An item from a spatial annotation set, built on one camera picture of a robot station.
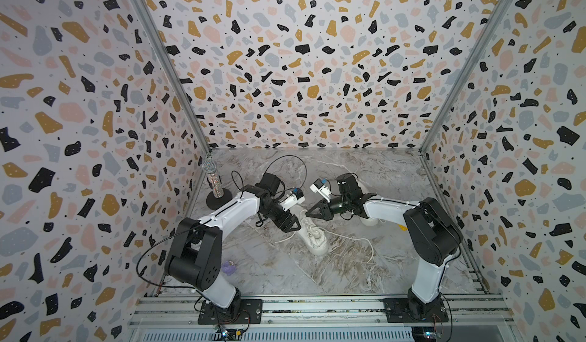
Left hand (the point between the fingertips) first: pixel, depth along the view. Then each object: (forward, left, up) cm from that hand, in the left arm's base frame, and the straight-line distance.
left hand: (296, 221), depth 86 cm
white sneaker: (-6, -7, -3) cm, 9 cm away
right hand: (+1, -5, +2) cm, 5 cm away
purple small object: (-16, +23, -4) cm, 29 cm away
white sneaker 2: (+2, -29, -6) cm, 30 cm away
